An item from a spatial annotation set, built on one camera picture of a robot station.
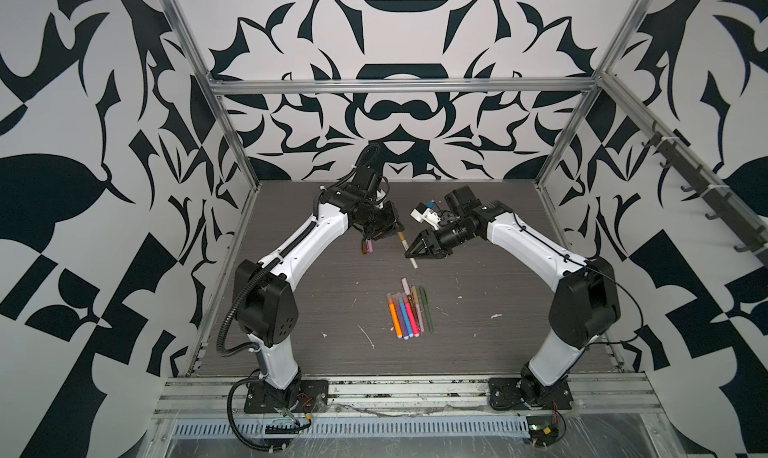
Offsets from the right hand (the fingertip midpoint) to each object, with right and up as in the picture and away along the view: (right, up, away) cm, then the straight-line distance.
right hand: (412, 254), depth 77 cm
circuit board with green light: (+30, -40, -6) cm, 51 cm away
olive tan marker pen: (+2, -14, +14) cm, 19 cm away
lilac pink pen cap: (-12, 0, +24) cm, 27 cm away
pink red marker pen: (0, -18, +9) cm, 21 cm away
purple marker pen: (-2, -19, +9) cm, 21 cm away
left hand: (-1, +8, +3) cm, 9 cm away
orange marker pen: (-3, -22, +6) cm, 23 cm away
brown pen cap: (-14, 0, +24) cm, 28 cm away
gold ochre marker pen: (-2, +3, +2) cm, 4 cm away
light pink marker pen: (+3, -17, +11) cm, 21 cm away
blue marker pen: (-1, -19, +9) cm, 21 cm away
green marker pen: (+5, -17, +12) cm, 21 cm away
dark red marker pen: (+1, -15, +12) cm, 19 cm away
